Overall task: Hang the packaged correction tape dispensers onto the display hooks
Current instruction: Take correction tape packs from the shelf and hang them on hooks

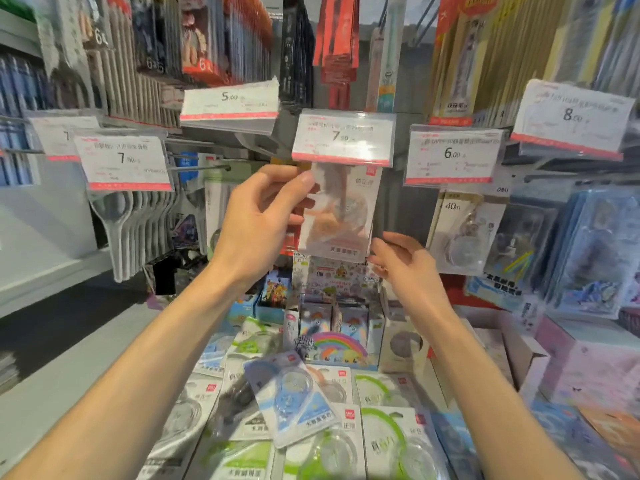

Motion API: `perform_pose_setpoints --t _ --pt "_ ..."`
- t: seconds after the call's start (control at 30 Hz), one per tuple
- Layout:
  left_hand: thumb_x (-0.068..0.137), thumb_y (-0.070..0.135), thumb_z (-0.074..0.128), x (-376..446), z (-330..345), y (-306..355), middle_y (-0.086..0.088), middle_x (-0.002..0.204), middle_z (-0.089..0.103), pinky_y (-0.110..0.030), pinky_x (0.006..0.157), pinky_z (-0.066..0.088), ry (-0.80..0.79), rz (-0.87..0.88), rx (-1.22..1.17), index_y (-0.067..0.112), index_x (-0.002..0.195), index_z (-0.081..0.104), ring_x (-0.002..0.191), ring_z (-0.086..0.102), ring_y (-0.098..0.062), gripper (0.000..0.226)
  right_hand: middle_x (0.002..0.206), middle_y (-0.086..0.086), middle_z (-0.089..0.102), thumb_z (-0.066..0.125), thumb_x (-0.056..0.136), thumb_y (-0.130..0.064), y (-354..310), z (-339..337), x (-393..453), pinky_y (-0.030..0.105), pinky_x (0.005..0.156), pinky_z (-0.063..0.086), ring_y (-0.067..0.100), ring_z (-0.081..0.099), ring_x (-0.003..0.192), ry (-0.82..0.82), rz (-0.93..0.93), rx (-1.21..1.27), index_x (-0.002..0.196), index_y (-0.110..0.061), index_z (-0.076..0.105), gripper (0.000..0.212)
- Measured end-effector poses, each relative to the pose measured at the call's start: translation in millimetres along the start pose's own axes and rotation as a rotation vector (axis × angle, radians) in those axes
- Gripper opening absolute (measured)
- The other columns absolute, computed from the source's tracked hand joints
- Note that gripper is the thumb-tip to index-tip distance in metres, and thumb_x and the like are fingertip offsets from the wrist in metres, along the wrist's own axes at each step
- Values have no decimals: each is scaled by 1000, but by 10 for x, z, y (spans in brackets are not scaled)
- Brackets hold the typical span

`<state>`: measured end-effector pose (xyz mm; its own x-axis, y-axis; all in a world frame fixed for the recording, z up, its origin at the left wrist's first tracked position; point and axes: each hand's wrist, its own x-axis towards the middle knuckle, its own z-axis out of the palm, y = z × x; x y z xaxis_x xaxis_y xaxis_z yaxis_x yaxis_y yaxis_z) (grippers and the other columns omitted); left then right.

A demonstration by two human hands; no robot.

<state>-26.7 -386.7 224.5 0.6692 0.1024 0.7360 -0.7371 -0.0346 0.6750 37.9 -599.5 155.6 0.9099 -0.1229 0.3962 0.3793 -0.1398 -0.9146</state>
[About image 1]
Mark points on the person's right hand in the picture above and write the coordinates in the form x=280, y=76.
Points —
x=415, y=284

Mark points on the person's left hand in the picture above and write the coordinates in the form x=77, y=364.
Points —
x=255, y=224

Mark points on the clear 40m correction tape pack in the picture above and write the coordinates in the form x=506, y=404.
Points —
x=465, y=239

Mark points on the orange correction tape pack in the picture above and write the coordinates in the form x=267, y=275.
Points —
x=345, y=214

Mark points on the pile of assorted correction tapes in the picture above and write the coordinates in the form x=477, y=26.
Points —
x=290, y=399

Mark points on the person's right forearm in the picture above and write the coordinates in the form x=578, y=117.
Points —
x=495, y=409

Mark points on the person's left forearm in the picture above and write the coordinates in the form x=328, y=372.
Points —
x=125, y=384

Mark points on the row of green scissors packs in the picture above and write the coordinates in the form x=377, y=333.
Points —
x=217, y=204

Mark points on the red carton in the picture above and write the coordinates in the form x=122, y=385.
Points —
x=460, y=292

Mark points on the beige box round window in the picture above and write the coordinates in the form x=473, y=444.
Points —
x=405, y=339

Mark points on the colourful sticker pack display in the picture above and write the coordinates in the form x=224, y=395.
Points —
x=340, y=279

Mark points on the metal peg hook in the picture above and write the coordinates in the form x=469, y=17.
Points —
x=200, y=168

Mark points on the rainbow print display box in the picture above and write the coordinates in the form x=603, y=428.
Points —
x=330, y=339

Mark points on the purple black card box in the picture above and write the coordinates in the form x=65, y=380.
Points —
x=165, y=274

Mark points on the white pink display carton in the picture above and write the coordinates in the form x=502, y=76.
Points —
x=500, y=354

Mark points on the dark blister pack blue card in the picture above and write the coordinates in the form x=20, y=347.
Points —
x=520, y=239

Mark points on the row of clear scissors packs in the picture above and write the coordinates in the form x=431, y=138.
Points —
x=135, y=229

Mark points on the white price tag red stripe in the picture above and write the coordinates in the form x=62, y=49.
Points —
x=122, y=162
x=342, y=137
x=570, y=119
x=452, y=157
x=62, y=137
x=230, y=102

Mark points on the row of black packs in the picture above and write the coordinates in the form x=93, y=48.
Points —
x=297, y=49

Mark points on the row of blue character packs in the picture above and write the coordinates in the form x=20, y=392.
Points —
x=595, y=249

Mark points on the row of red hanging packs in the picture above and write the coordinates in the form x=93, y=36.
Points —
x=337, y=39

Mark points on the row of grey white packs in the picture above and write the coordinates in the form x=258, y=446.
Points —
x=135, y=59

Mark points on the white side shelving unit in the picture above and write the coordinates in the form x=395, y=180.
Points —
x=40, y=234

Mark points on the white teal pen pack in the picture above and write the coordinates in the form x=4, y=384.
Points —
x=387, y=54

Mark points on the row of dark toy packs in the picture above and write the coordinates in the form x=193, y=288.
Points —
x=150, y=34

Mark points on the row of orange refill packs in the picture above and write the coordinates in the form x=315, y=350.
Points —
x=457, y=54

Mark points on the rack of blue pen packs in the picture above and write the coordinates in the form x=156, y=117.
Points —
x=20, y=119

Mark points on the large dark scissors pack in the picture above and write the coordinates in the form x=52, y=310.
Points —
x=65, y=49

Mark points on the figure toy blister pack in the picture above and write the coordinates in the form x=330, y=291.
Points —
x=92, y=19

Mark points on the row of yellow refill packs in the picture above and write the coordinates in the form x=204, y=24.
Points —
x=530, y=44

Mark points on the stack of notebooks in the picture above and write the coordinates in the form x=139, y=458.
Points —
x=7, y=369

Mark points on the row of blue yellow packs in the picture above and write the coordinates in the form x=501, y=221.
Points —
x=615, y=39

